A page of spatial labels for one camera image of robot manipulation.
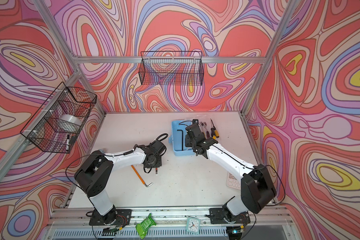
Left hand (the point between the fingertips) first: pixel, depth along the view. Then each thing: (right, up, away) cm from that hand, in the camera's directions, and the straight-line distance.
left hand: (160, 163), depth 92 cm
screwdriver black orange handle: (+34, +21, +3) cm, 40 cm away
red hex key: (-2, -4, -3) cm, 5 cm away
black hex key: (+14, +15, +11) cm, 23 cm away
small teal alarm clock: (+19, -24, -22) cm, 38 cm away
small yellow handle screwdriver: (+36, +20, +1) cm, 41 cm away
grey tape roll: (-42, +27, -19) cm, 54 cm away
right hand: (+20, +15, -6) cm, 26 cm away
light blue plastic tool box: (+11, +15, +12) cm, 23 cm away
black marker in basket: (-42, +16, -20) cm, 49 cm away
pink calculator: (+43, -8, -8) cm, 44 cm away
